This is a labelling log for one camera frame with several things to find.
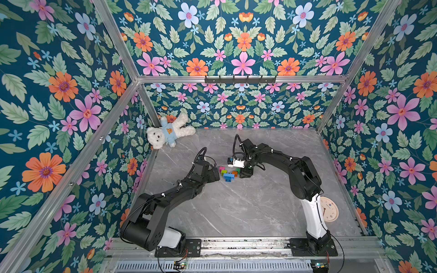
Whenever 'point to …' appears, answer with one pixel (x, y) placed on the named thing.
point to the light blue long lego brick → (232, 176)
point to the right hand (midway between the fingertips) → (246, 166)
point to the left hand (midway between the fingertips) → (213, 170)
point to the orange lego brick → (235, 173)
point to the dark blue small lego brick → (228, 180)
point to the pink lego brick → (221, 168)
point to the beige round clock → (329, 210)
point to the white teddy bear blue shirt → (168, 132)
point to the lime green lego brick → (224, 171)
